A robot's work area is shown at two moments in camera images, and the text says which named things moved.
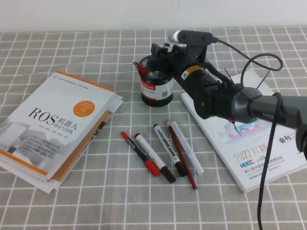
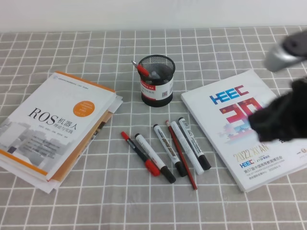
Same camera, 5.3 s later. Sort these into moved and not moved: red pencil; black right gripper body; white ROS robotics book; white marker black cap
Moved: black right gripper body
Not moved: white marker black cap; white ROS robotics book; red pencil
